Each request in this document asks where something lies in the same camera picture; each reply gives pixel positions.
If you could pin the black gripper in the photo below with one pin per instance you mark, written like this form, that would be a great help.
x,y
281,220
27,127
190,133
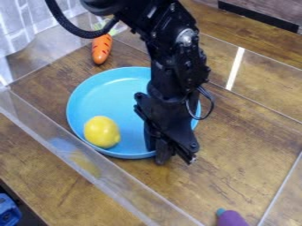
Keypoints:
x,y
167,116

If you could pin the blue round tray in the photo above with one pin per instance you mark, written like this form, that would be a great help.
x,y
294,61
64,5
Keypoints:
x,y
107,95

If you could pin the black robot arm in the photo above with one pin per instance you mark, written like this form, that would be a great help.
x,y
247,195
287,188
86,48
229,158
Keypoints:
x,y
167,28

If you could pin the purple toy eggplant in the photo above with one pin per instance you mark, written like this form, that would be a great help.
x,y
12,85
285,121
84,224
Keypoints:
x,y
230,218

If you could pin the yellow toy lemon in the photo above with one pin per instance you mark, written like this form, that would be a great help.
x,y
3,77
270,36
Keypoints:
x,y
102,132

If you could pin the orange toy carrot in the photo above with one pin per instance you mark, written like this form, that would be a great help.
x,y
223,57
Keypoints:
x,y
102,46

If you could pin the blue plastic object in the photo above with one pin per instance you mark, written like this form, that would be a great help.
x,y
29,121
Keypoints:
x,y
9,212

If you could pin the white checkered curtain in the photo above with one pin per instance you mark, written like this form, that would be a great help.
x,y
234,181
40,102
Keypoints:
x,y
23,19

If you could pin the clear acrylic enclosure wall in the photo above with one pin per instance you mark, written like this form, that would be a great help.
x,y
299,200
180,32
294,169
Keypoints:
x,y
71,185

